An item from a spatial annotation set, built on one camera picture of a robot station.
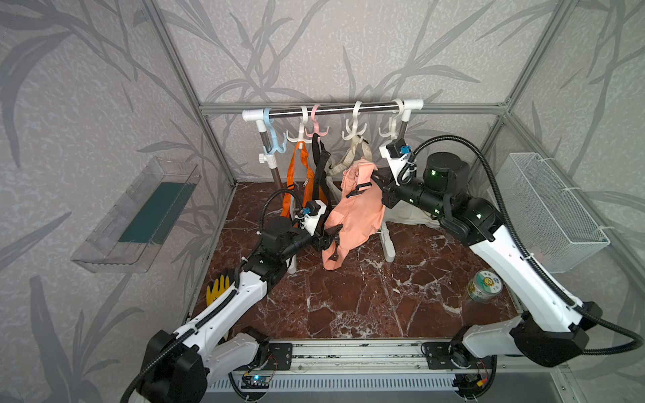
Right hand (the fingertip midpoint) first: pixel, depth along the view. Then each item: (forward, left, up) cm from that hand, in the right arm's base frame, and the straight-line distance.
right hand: (370, 170), depth 60 cm
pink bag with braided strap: (-2, +2, -12) cm, 13 cm away
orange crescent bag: (+16, +21, -21) cm, 34 cm away
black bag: (+12, +14, -19) cm, 27 cm away
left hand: (-2, +9, -18) cm, 20 cm away
